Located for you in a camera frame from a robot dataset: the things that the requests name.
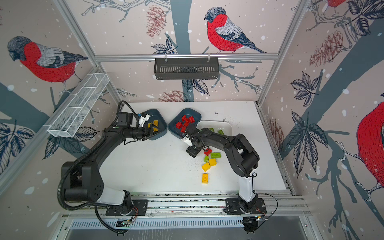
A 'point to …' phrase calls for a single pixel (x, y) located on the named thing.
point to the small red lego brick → (183, 118)
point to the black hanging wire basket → (186, 68)
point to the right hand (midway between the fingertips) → (193, 151)
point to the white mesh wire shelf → (67, 122)
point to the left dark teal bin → (155, 115)
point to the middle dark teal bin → (188, 112)
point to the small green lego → (206, 158)
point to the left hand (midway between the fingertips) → (157, 132)
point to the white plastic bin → (225, 126)
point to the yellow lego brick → (155, 122)
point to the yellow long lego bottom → (205, 178)
